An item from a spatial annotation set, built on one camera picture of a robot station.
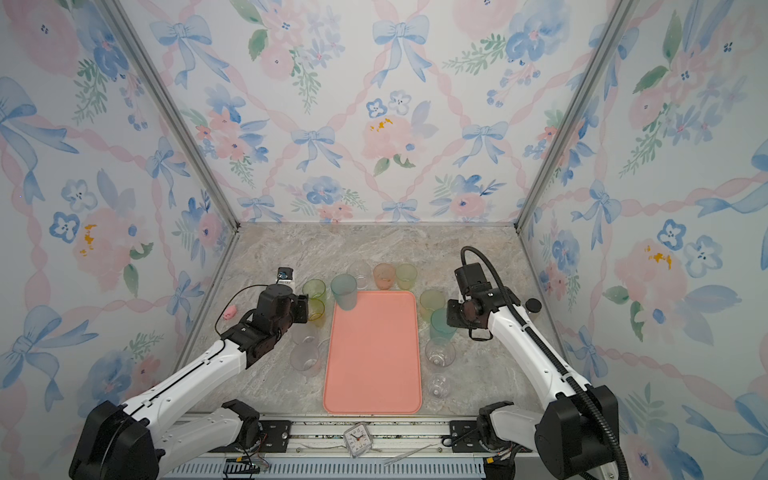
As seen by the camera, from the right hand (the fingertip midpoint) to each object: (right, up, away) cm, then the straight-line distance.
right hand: (457, 314), depth 83 cm
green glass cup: (-43, +6, +13) cm, 45 cm away
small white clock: (-26, -28, -11) cm, 40 cm away
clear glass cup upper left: (-44, -7, +6) cm, 45 cm away
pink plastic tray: (-24, -14, +3) cm, 28 cm away
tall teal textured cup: (-33, +6, +9) cm, 34 cm away
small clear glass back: (-29, +11, +21) cm, 38 cm away
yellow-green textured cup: (-6, +2, +14) cm, 15 cm away
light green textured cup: (-13, +10, +23) cm, 28 cm away
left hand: (-43, +6, +1) cm, 44 cm away
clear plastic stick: (-14, -31, -11) cm, 36 cm away
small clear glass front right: (-5, -19, -1) cm, 20 cm away
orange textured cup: (-20, +10, +17) cm, 29 cm away
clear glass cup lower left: (-43, -13, +2) cm, 45 cm away
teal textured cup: (-5, -3, -1) cm, 6 cm away
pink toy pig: (-69, -1, +11) cm, 70 cm away
